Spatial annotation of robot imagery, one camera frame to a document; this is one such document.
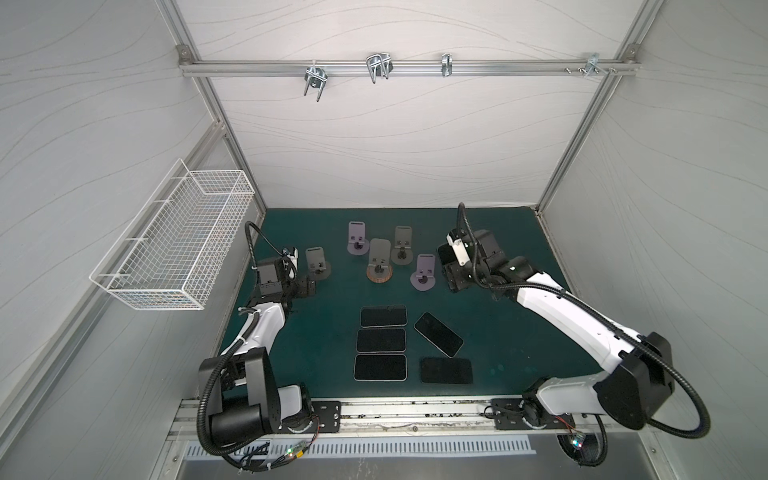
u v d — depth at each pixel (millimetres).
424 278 972
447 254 769
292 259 795
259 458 697
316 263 966
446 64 780
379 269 1005
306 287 802
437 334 872
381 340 857
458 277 721
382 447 703
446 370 815
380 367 861
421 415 752
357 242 1043
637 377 396
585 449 721
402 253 1070
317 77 794
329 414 736
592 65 765
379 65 765
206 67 787
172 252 689
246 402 411
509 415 731
